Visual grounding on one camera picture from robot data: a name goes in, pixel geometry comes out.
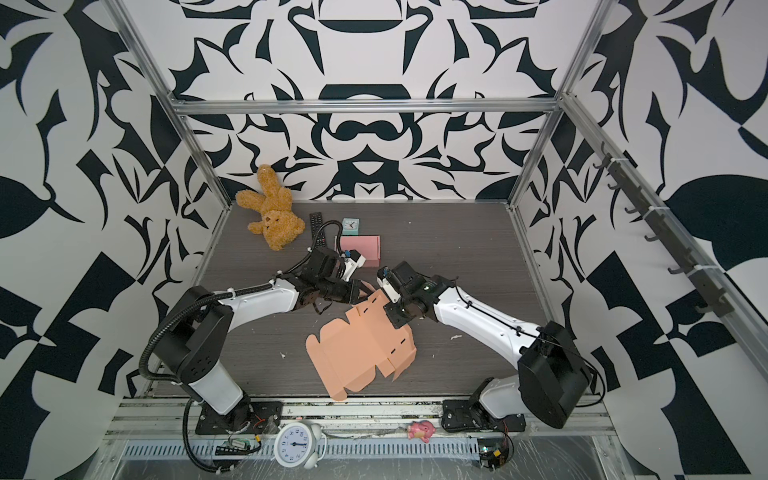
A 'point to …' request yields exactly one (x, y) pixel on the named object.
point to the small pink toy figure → (420, 430)
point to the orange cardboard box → (348, 352)
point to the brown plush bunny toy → (279, 225)
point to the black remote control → (316, 221)
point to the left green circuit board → (233, 446)
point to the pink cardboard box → (368, 246)
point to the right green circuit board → (493, 451)
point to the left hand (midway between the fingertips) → (376, 290)
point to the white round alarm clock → (300, 443)
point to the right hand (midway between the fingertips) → (393, 310)
